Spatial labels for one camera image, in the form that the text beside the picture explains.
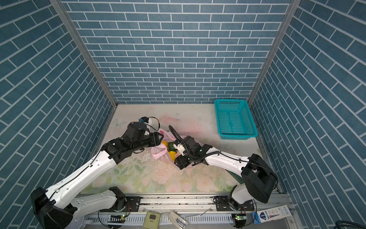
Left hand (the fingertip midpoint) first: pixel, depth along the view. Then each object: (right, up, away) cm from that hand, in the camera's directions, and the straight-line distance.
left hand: (161, 136), depth 75 cm
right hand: (+8, -14, +7) cm, 18 cm away
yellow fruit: (+4, -12, +11) cm, 17 cm away
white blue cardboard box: (+51, -39, -5) cm, 65 cm away
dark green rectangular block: (+43, -26, +7) cm, 51 cm away
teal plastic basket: (+51, +9, +37) cm, 64 cm away
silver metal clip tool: (+9, -40, -6) cm, 41 cm away
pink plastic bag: (0, -6, -5) cm, 8 cm away
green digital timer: (-3, -40, -7) cm, 40 cm away
